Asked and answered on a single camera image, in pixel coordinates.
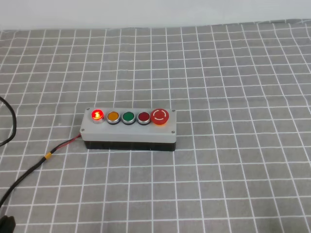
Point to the dark red push button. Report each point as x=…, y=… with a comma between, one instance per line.
x=143, y=118

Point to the green push button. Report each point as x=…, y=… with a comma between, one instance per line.
x=128, y=118

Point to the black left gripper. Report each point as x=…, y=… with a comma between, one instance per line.
x=7, y=224

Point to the red indicator lamp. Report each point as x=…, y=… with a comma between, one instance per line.
x=97, y=116

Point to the red emergency stop button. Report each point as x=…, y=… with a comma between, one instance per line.
x=159, y=116

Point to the grey checked tablecloth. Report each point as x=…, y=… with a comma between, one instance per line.
x=242, y=94

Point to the grey button switch box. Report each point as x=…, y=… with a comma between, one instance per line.
x=128, y=137

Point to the yellow push button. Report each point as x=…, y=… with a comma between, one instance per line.
x=113, y=118

